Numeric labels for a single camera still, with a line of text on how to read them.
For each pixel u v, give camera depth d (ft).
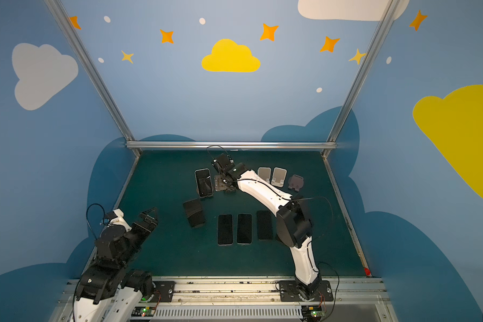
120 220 2.06
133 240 1.94
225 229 2.96
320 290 2.36
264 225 3.04
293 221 1.66
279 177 3.34
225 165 2.28
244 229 2.99
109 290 1.60
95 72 2.82
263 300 2.42
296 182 3.44
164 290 2.46
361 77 2.86
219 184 2.68
